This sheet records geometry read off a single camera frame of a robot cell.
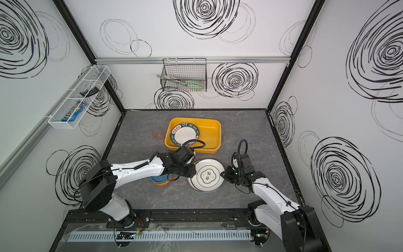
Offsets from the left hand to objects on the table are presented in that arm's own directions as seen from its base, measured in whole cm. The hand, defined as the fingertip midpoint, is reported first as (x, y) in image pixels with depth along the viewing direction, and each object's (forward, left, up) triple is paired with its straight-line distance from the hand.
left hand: (196, 173), depth 83 cm
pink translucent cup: (+26, +27, -2) cm, 38 cm away
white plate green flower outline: (-1, -6, -3) cm, 7 cm away
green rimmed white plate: (+30, +12, -5) cm, 32 cm away
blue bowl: (-5, +17, +4) cm, 18 cm away
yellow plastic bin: (+31, -7, -4) cm, 32 cm away
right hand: (0, -13, -2) cm, 13 cm away
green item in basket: (+40, +3, +28) cm, 49 cm away
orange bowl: (-7, +17, +1) cm, 18 cm away
